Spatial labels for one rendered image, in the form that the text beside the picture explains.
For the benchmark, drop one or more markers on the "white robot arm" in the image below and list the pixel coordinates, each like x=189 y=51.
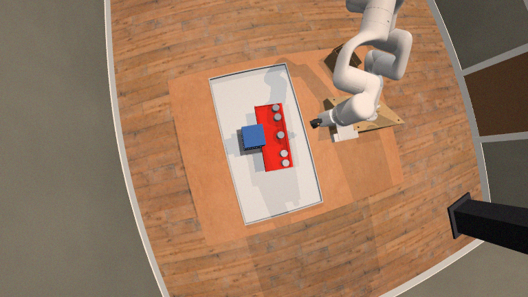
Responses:
x=379 y=16

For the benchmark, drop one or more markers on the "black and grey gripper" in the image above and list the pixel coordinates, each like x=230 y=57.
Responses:
x=325 y=119

